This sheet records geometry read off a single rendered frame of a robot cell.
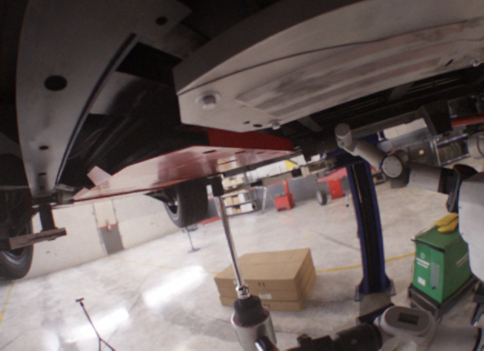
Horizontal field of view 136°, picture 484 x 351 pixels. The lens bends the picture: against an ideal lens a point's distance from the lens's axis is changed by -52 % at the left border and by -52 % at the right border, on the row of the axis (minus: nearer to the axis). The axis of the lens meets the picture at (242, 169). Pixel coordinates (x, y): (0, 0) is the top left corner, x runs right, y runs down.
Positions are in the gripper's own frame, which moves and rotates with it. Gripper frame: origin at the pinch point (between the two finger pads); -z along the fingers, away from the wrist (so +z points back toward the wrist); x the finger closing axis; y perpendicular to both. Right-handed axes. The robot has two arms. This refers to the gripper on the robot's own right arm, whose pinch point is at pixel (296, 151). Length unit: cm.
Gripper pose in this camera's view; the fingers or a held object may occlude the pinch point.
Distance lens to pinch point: 94.9
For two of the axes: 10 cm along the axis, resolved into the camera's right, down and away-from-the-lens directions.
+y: -5.0, 0.6, -8.6
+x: -2.5, -9.6, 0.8
